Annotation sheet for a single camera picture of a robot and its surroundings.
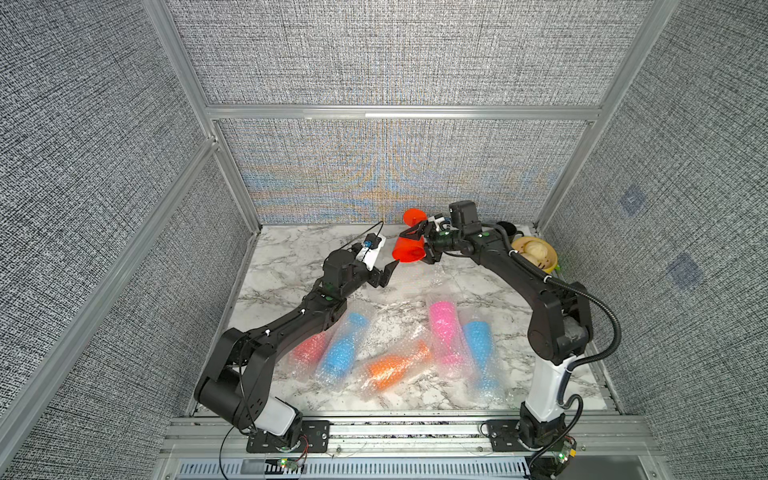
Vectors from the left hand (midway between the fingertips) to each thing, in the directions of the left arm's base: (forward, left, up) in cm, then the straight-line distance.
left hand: (391, 249), depth 82 cm
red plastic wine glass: (+2, -5, -4) cm, 7 cm away
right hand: (+4, -4, +1) cm, 6 cm away
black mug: (+20, -45, -15) cm, 51 cm away
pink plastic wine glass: (-18, -15, -16) cm, 29 cm away
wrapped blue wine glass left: (-25, +15, -16) cm, 33 cm away
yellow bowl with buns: (+11, -52, -17) cm, 56 cm away
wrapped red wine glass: (-23, +24, -15) cm, 37 cm away
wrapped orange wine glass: (-25, -3, -15) cm, 29 cm away
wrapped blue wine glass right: (-20, -23, -16) cm, 34 cm away
